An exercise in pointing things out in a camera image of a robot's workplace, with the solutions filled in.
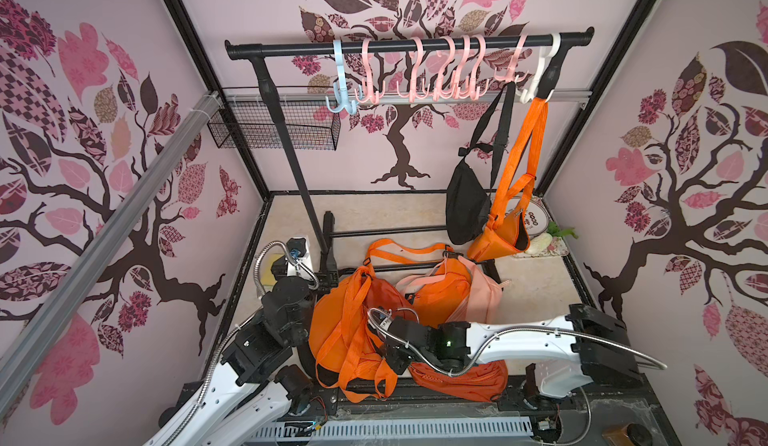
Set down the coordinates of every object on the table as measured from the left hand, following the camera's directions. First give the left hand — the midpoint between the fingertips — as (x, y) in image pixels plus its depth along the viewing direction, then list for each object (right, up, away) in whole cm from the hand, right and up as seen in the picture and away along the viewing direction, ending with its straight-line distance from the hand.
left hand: (314, 257), depth 67 cm
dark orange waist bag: (+39, -32, +5) cm, 51 cm away
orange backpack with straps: (+5, -24, +13) cm, 28 cm away
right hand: (+15, -24, +6) cm, 29 cm away
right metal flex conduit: (+33, -13, -17) cm, 39 cm away
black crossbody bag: (+42, +19, +21) cm, 51 cm away
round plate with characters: (+74, +10, +45) cm, 87 cm away
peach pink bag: (+43, -14, +14) cm, 48 cm away
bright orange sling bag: (+54, +5, +23) cm, 59 cm away
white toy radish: (+69, 0, +33) cm, 76 cm away
